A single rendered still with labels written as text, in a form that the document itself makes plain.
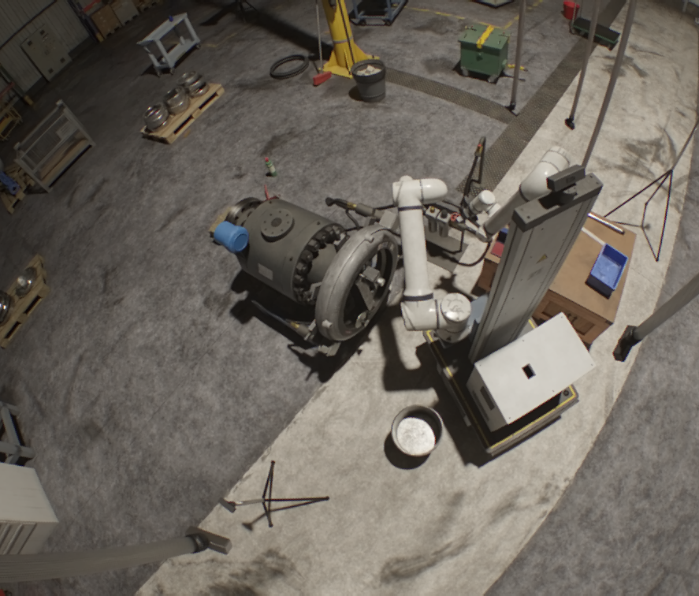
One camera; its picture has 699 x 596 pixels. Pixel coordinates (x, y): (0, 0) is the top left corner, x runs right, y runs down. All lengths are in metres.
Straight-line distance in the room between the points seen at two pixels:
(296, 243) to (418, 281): 0.79
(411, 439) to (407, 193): 1.52
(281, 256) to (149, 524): 2.48
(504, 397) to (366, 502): 1.28
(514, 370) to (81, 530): 3.92
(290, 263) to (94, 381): 2.63
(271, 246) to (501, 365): 1.47
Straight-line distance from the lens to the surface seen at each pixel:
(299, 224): 2.30
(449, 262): 3.03
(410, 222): 1.80
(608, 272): 2.76
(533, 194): 1.62
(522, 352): 1.91
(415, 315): 1.83
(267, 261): 2.33
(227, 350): 3.16
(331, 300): 1.99
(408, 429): 2.50
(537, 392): 1.89
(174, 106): 5.80
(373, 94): 4.52
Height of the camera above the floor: 2.62
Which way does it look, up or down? 62 degrees down
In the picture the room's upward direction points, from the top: 25 degrees counter-clockwise
